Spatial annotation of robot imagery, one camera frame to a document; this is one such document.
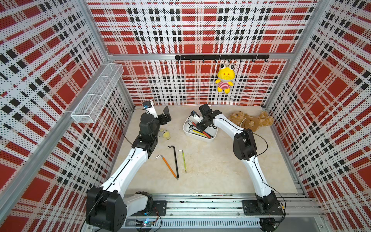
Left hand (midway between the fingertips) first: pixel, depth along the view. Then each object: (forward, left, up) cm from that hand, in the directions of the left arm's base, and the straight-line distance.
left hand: (161, 108), depth 78 cm
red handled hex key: (+4, -24, -29) cm, 38 cm away
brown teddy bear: (+4, -55, -20) cm, 59 cm away
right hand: (+8, -23, -26) cm, 36 cm away
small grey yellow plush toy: (+1, +4, -26) cm, 26 cm away
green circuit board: (-50, +5, -29) cm, 58 cm away
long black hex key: (-25, -7, -31) cm, 40 cm away
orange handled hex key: (-17, +1, -31) cm, 36 cm away
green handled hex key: (-17, -11, -31) cm, 37 cm away
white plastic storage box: (+2, -28, -30) cm, 41 cm away
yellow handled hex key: (+3, -22, -29) cm, 37 cm away
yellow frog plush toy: (+26, -38, +3) cm, 46 cm away
